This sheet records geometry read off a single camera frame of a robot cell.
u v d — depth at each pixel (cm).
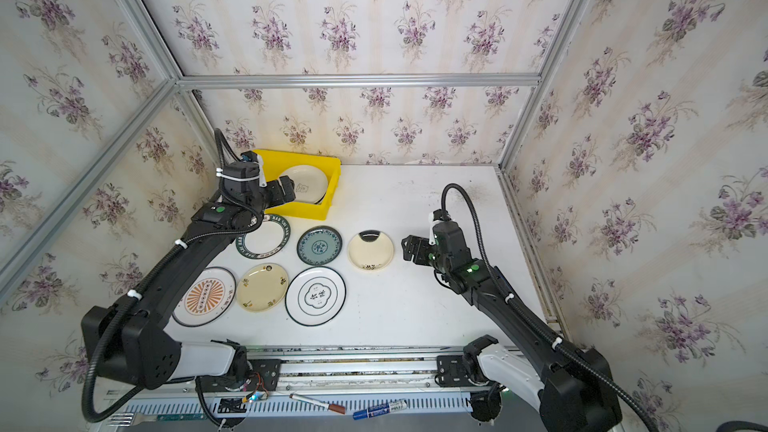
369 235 98
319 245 96
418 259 71
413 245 73
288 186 73
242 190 59
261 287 88
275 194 72
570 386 39
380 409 68
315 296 86
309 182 110
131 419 68
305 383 73
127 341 39
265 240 96
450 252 60
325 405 69
